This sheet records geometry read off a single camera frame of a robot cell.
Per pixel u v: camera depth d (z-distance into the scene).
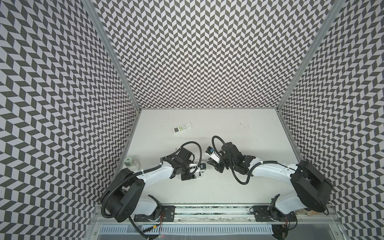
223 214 0.75
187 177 0.75
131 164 0.79
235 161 0.65
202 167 0.74
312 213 0.74
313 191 0.43
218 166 0.74
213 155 0.71
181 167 0.68
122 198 0.42
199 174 0.85
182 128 1.05
